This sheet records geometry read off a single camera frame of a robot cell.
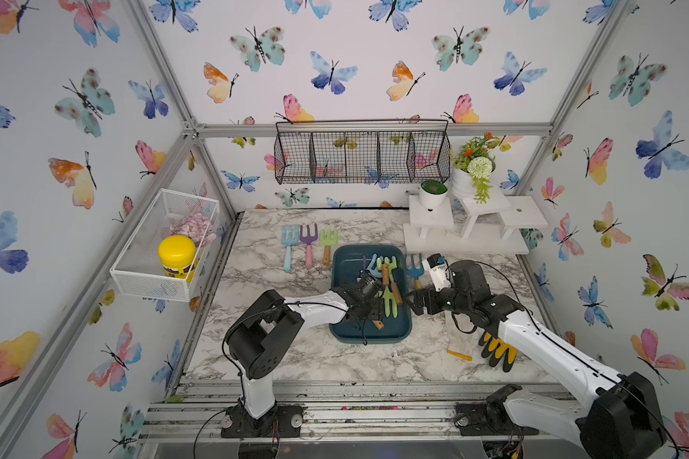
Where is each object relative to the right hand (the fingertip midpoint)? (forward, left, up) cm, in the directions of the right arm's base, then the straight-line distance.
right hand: (419, 290), depth 81 cm
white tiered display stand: (+36, -30, -12) cm, 49 cm away
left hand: (+1, +11, -14) cm, 18 cm away
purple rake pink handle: (+28, +38, -15) cm, 50 cm away
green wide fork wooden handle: (+31, +31, -16) cm, 47 cm away
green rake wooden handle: (+6, +5, -14) cm, 16 cm away
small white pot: (+33, -6, +7) cm, 34 cm away
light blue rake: (+15, +12, -14) cm, 24 cm away
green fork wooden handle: (+5, +7, -15) cm, 17 cm away
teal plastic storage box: (+18, +6, -15) cm, 24 cm away
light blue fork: (+31, +46, -16) cm, 57 cm away
